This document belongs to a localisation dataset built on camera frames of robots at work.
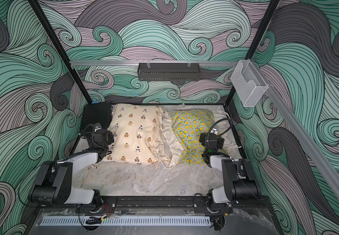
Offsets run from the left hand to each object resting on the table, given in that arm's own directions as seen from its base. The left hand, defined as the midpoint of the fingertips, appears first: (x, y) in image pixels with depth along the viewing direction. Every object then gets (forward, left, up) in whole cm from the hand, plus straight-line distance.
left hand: (100, 134), depth 90 cm
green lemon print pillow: (+8, -57, 0) cm, 58 cm away
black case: (+26, +13, -9) cm, 30 cm away
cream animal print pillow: (+1, -28, 0) cm, 28 cm away
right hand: (+1, -71, -1) cm, 71 cm away
